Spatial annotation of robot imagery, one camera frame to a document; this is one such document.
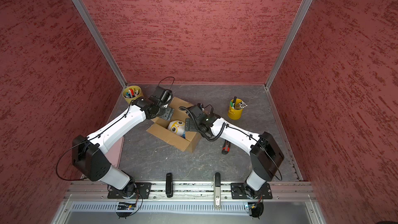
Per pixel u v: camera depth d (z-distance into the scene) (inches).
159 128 31.3
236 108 38.0
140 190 29.2
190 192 29.8
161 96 25.3
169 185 29.8
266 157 17.2
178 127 34.4
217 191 28.0
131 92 38.6
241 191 29.1
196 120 24.8
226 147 35.0
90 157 16.4
